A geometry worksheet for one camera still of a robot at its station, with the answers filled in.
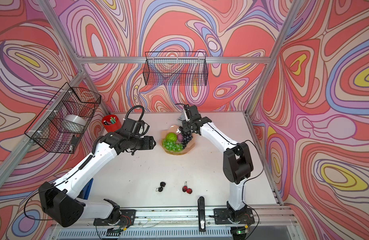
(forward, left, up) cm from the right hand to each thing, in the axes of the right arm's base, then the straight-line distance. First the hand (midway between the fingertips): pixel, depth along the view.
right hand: (189, 126), depth 93 cm
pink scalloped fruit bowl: (+6, +10, -11) cm, 16 cm away
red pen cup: (+9, +53, -4) cm, 54 cm away
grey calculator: (+19, +5, -13) cm, 23 cm away
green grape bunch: (-10, +11, -7) cm, 16 cm away
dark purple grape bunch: (-3, +2, -8) cm, 9 cm away
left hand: (-15, +20, +5) cm, 26 cm away
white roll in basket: (-8, +58, +18) cm, 61 cm away
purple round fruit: (-2, +6, -10) cm, 12 cm away
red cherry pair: (-34, +4, -14) cm, 37 cm away
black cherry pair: (-31, +16, -13) cm, 38 cm away
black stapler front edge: (-47, -4, -12) cm, 48 cm away
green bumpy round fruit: (-3, +12, -7) cm, 14 cm away
